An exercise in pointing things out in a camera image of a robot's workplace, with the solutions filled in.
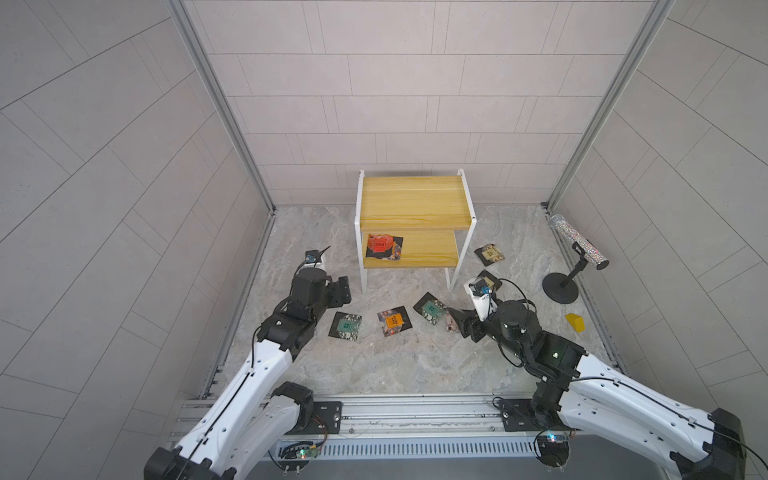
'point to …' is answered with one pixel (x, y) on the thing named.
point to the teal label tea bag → (431, 308)
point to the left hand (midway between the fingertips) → (339, 276)
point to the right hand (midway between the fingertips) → (458, 305)
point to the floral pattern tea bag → (489, 253)
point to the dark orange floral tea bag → (393, 254)
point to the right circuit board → (554, 449)
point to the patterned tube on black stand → (563, 288)
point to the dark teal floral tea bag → (345, 326)
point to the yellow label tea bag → (490, 279)
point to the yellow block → (577, 322)
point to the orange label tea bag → (394, 321)
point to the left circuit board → (295, 459)
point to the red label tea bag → (380, 243)
